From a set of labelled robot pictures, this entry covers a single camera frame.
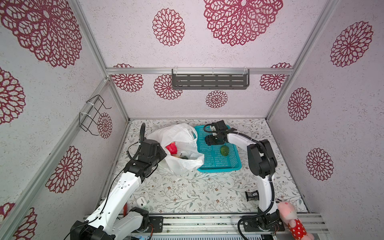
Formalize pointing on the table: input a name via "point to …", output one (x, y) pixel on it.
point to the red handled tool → (125, 209)
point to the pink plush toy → (288, 213)
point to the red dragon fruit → (172, 148)
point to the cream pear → (180, 156)
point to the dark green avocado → (224, 150)
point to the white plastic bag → (188, 157)
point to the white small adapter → (141, 202)
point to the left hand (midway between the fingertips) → (163, 152)
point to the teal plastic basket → (218, 157)
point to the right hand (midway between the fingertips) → (210, 138)
